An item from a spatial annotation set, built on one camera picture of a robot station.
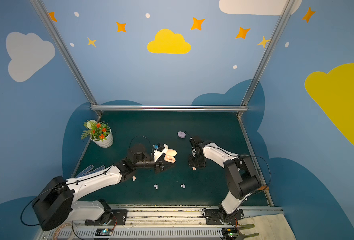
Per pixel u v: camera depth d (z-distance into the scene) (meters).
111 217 0.68
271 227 0.72
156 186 0.84
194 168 0.91
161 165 0.67
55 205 0.41
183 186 0.84
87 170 0.90
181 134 1.07
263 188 0.47
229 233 0.71
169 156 0.73
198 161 0.78
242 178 0.47
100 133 0.91
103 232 0.70
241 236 0.69
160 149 0.65
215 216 0.75
